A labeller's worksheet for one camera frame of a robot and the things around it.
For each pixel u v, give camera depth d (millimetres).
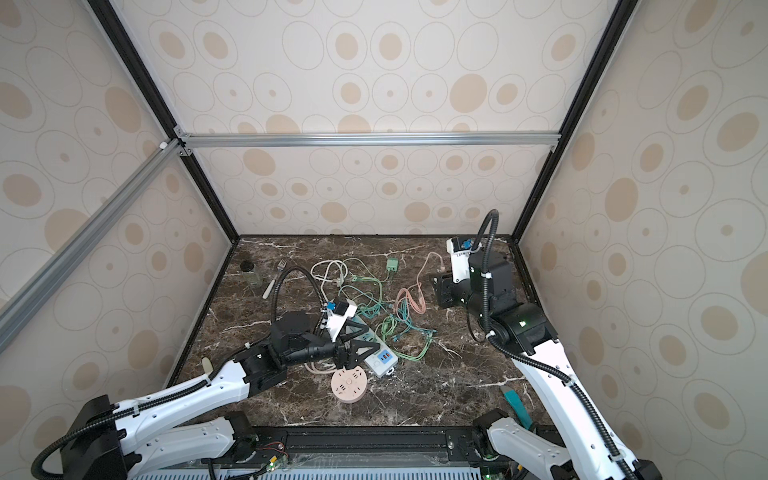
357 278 1072
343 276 1060
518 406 799
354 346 616
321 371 852
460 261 581
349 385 814
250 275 1007
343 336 640
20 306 516
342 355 626
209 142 903
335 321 622
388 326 897
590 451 372
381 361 851
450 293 587
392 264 1093
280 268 1093
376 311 972
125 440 407
